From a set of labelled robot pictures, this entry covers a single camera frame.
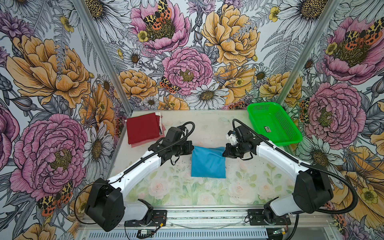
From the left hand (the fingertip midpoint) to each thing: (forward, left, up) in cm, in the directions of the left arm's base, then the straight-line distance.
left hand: (192, 151), depth 81 cm
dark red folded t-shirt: (+29, +36, -15) cm, 49 cm away
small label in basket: (+27, -55, -15) cm, 63 cm away
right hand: (-3, -17, -4) cm, 18 cm away
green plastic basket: (+37, -61, -16) cm, 73 cm away
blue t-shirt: (-3, -8, -6) cm, 11 cm away
